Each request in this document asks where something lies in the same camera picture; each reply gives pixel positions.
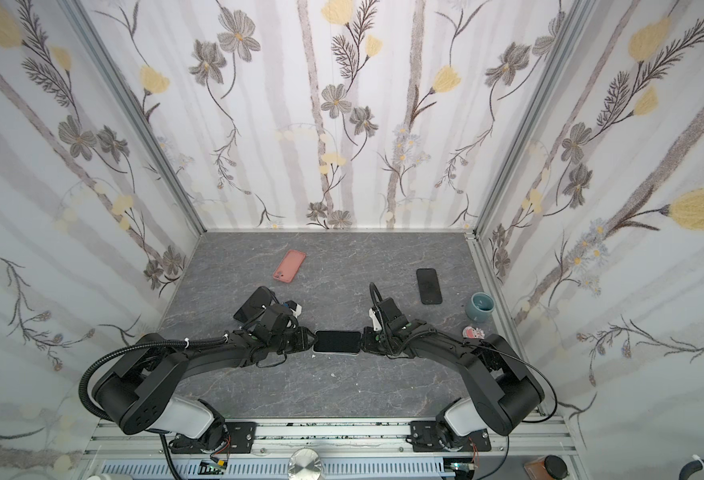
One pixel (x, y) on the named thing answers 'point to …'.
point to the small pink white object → (471, 332)
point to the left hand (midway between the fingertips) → (311, 332)
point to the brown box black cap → (547, 467)
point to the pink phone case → (289, 266)
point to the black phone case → (429, 286)
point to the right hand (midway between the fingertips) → (352, 338)
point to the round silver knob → (305, 464)
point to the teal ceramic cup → (481, 306)
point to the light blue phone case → (337, 342)
